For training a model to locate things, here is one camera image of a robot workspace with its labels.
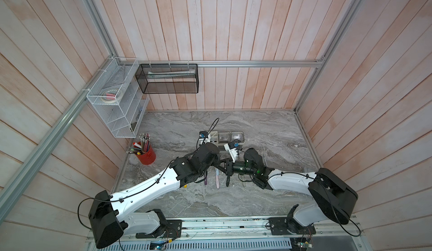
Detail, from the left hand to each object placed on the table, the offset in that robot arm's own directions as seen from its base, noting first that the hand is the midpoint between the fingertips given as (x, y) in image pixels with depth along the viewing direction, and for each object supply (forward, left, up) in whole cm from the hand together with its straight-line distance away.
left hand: (215, 153), depth 76 cm
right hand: (-3, +1, -5) cm, 6 cm away
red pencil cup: (+4, +36, -12) cm, 38 cm away
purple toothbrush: (-5, +5, -20) cm, 21 cm away
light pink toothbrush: (-4, -1, -19) cm, 19 cm away
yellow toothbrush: (-14, +13, -3) cm, 19 cm away
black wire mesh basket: (+51, +30, +5) cm, 59 cm away
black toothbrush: (-5, -7, -20) cm, 21 cm away
